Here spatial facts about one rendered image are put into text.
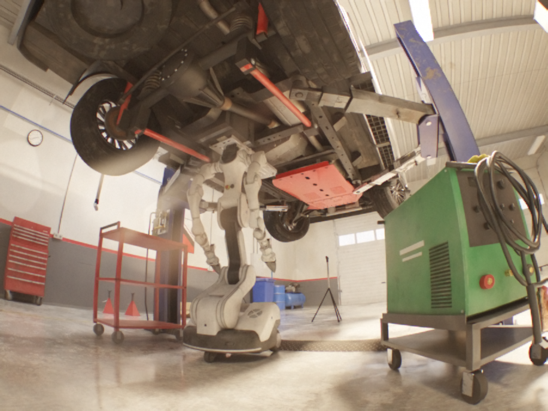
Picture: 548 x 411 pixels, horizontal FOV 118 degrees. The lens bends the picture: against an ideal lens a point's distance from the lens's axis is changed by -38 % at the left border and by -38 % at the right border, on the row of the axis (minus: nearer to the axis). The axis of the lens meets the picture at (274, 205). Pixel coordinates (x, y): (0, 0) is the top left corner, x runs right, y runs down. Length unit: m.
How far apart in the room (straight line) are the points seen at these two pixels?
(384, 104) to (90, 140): 1.94
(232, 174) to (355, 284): 9.49
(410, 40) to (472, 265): 2.32
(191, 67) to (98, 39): 0.60
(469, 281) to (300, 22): 1.01
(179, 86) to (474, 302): 1.65
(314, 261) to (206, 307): 10.17
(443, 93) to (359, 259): 9.37
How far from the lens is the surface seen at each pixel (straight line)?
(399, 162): 2.55
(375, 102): 1.70
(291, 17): 1.05
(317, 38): 1.06
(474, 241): 0.88
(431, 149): 2.35
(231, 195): 1.93
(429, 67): 2.53
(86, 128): 2.00
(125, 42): 1.65
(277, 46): 1.66
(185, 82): 1.58
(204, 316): 1.57
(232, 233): 1.88
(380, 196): 3.33
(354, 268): 11.08
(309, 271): 11.61
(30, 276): 4.48
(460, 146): 2.07
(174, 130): 2.21
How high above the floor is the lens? 0.38
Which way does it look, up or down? 20 degrees up
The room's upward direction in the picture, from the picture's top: 2 degrees counter-clockwise
